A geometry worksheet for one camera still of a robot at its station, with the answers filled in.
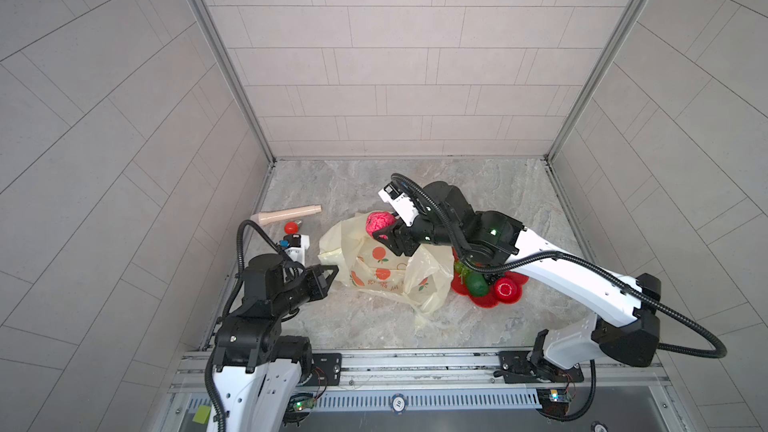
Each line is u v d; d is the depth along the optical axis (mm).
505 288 786
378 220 607
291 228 937
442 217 424
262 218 939
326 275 648
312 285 571
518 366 721
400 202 545
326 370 707
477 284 798
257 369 428
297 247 606
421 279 716
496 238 450
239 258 481
